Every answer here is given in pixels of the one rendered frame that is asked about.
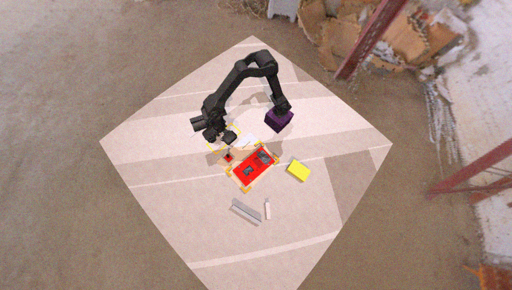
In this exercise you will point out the yellow rectangular block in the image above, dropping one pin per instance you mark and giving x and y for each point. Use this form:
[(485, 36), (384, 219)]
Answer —
[(298, 170)]

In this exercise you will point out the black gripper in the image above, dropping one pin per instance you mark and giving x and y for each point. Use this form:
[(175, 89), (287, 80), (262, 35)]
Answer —
[(229, 136)]

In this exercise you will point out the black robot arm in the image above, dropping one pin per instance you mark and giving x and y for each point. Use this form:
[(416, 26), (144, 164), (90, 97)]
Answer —
[(213, 108)]

